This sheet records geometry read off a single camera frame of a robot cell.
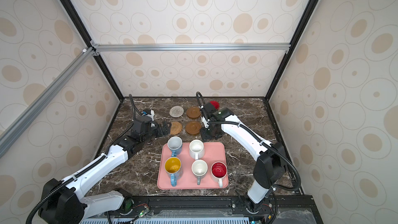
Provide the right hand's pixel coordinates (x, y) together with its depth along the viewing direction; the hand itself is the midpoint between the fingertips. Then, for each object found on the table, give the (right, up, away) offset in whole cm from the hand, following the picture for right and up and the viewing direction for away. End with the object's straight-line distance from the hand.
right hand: (207, 137), depth 82 cm
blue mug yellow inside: (-18, -17, +2) cm, 25 cm away
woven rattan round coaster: (-20, +3, +19) cm, 28 cm away
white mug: (-6, -8, +9) cm, 14 cm away
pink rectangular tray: (-13, -19, +3) cm, 24 cm away
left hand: (-20, +8, -1) cm, 22 cm away
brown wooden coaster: (-9, +14, +29) cm, 33 cm away
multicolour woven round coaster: (-21, +14, +31) cm, 40 cm away
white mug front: (-4, -18, +3) cm, 18 cm away
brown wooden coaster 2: (-9, +3, +21) cm, 23 cm away
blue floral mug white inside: (-19, -5, +8) cm, 21 cm away
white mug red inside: (+6, -18, +2) cm, 20 cm away
